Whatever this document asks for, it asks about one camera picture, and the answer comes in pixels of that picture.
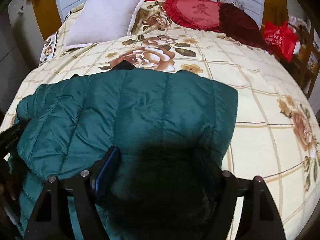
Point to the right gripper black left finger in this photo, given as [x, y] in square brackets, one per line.
[50, 218]

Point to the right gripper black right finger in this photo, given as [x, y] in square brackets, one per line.
[259, 219]

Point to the green quilted down jacket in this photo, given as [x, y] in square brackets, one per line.
[168, 128]

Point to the floral plaid bed quilt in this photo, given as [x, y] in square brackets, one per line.
[276, 132]

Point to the white square pillow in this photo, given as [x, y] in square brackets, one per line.
[102, 21]

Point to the wooden chair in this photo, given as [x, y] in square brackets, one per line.
[304, 65]

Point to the red shopping bag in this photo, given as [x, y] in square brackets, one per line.
[281, 40]

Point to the dark red velvet cushion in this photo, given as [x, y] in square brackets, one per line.
[239, 26]

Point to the red heart-shaped cushion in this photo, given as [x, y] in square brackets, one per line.
[194, 14]

